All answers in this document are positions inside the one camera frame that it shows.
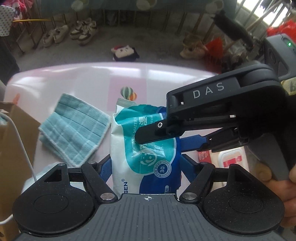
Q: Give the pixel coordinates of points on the black wheelchair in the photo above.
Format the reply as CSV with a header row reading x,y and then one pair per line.
x,y
233,27

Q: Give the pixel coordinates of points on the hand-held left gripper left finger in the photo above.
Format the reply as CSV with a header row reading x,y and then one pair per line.
x,y
105,169

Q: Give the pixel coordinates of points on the person's right hand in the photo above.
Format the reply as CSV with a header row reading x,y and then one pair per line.
x,y
286,197

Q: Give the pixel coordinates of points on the pink hanging garment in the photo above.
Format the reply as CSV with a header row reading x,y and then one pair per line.
x,y
20,7

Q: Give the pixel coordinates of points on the tan fuzzy slippers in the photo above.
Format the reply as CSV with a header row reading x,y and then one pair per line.
x,y
192,46

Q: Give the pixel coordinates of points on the star print cloth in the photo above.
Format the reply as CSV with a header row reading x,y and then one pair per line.
x,y
5,20

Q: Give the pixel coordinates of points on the metal railing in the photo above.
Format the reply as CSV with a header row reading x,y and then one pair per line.
x,y
180,20

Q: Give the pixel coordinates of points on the small red bag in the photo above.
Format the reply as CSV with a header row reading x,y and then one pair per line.
x,y
215,47

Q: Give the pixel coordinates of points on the large red plastic bag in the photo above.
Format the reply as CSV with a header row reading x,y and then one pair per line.
x,y
284,29

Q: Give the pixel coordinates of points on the blue wet wipes pack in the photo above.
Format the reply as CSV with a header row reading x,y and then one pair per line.
x,y
148,162

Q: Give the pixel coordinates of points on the yellow pole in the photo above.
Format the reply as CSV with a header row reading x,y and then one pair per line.
x,y
30,20

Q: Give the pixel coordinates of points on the black and white plush toy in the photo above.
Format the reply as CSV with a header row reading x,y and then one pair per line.
x,y
124,53

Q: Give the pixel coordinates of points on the brown cardboard box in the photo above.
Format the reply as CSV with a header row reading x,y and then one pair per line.
x,y
13,143

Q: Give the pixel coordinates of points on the dark grey hanging cloth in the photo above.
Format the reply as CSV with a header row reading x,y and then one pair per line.
x,y
7,58

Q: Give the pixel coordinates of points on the teal striped towel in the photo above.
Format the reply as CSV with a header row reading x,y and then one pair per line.
x,y
74,127

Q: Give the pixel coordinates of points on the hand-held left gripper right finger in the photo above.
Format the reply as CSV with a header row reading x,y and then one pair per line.
x,y
201,176

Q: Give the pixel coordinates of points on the pink wet wipes pack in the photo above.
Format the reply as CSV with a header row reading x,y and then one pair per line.
x,y
233,160

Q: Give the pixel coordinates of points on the brown and white sneaker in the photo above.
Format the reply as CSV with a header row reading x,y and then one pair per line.
x,y
79,29
89,34

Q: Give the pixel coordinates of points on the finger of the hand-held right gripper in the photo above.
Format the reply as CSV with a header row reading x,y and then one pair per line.
x,y
192,143
150,134

